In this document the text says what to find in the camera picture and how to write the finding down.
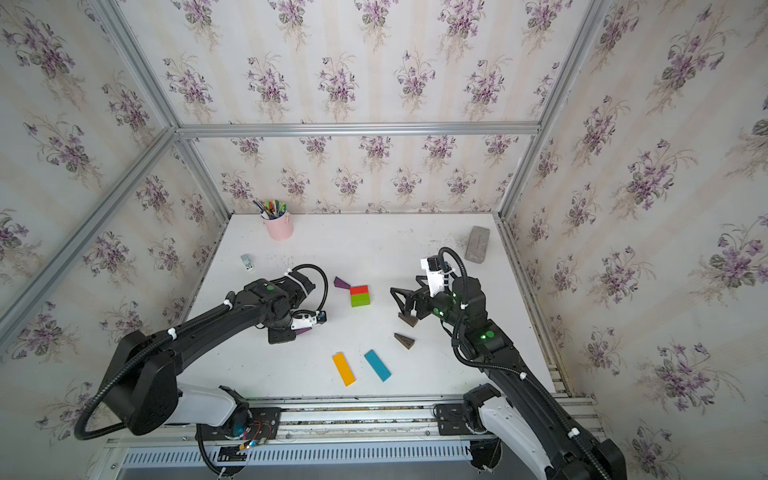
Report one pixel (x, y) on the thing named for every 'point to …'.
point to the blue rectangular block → (378, 366)
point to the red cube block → (358, 290)
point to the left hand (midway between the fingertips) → (283, 326)
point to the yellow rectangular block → (344, 369)
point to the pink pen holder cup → (280, 228)
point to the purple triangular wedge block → (341, 284)
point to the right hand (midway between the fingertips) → (411, 285)
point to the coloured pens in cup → (270, 209)
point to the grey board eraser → (477, 244)
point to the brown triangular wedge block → (411, 320)
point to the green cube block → (360, 300)
